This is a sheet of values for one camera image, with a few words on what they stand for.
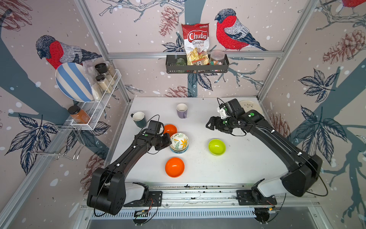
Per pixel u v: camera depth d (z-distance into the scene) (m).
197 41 0.80
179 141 0.89
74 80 0.68
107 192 0.40
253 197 0.67
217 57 0.81
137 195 0.62
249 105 1.15
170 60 0.92
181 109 1.06
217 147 0.90
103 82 0.76
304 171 0.39
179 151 0.84
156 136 0.72
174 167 0.82
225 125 0.64
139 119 0.95
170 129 0.98
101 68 0.79
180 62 0.92
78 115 0.61
